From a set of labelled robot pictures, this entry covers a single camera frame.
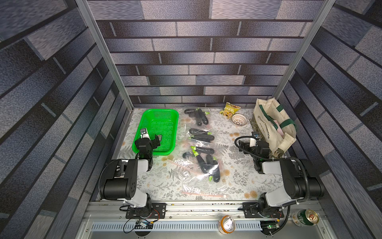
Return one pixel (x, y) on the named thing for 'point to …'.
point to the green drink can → (305, 217)
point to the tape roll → (227, 224)
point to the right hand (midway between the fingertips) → (247, 139)
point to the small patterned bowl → (239, 119)
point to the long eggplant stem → (198, 119)
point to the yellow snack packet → (230, 109)
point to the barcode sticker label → (159, 137)
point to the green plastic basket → (158, 121)
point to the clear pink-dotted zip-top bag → (190, 119)
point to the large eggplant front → (203, 116)
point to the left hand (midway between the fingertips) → (148, 135)
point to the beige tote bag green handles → (275, 125)
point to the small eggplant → (216, 174)
